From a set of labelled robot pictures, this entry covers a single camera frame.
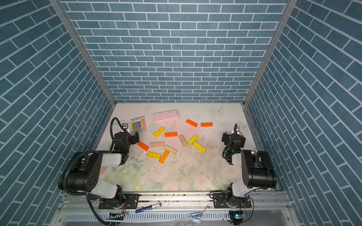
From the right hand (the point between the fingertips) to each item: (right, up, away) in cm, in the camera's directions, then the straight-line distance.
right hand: (235, 134), depth 94 cm
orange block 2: (-18, +6, +13) cm, 23 cm away
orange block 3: (-44, -1, +5) cm, 45 cm away
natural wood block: (-36, -4, +3) cm, 36 cm away
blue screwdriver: (-53, -34, -24) cm, 68 cm away
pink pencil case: (-53, +11, +14) cm, 55 cm away
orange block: (-29, +7, +14) cm, 33 cm away
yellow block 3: (-24, -9, 0) cm, 26 cm away
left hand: (-70, +2, -1) cm, 70 cm away
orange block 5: (-47, -13, -3) cm, 49 cm away
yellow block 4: (-54, -12, -5) cm, 56 cm away
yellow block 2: (-28, -4, +4) cm, 29 cm away
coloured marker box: (-69, +7, +11) cm, 71 cm away
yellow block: (-53, +1, +8) cm, 54 cm away
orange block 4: (-63, -8, +2) cm, 63 cm away
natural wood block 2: (-53, -7, 0) cm, 53 cm away
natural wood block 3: (-44, -10, -1) cm, 45 cm away
